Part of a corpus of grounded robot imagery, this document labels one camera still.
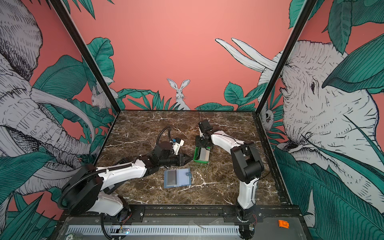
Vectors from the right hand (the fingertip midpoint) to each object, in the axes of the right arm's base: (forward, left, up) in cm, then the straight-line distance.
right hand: (196, 141), depth 94 cm
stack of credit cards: (-8, -5, -2) cm, 10 cm away
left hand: (-16, +1, +8) cm, 18 cm away
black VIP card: (-20, +14, -6) cm, 25 cm away
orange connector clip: (-44, -43, -5) cm, 61 cm away
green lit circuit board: (-47, +33, -7) cm, 58 cm away
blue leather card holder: (-21, +7, -7) cm, 23 cm away
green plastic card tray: (-8, -1, -2) cm, 9 cm away
